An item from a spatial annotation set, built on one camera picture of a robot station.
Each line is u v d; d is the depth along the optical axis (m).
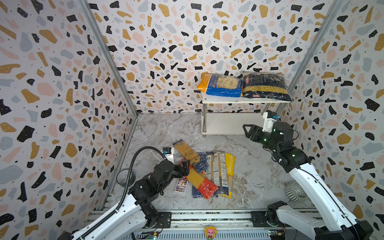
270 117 0.62
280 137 0.51
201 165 0.88
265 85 0.81
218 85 0.84
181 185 0.84
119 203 0.47
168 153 0.64
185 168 0.66
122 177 0.87
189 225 0.73
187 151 0.95
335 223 0.38
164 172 0.53
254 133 0.63
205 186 0.78
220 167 0.87
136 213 0.61
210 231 0.67
